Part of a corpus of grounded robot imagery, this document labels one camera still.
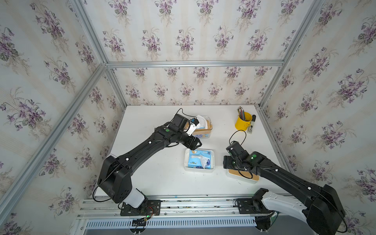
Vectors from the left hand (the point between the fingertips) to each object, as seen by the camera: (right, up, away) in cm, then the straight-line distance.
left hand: (198, 142), depth 79 cm
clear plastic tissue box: (+5, 0, +20) cm, 21 cm away
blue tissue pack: (+1, -11, +4) cm, 11 cm away
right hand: (+18, -13, +4) cm, 23 cm away
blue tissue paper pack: (+4, +11, +18) cm, 21 cm away
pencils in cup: (+31, +17, +19) cm, 40 cm away
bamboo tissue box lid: (+3, +4, +17) cm, 18 cm away
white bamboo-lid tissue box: (+21, -14, -12) cm, 28 cm away
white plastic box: (-7, -9, +10) cm, 15 cm away
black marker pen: (+41, +8, +26) cm, 49 cm away
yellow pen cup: (+32, +8, +21) cm, 39 cm away
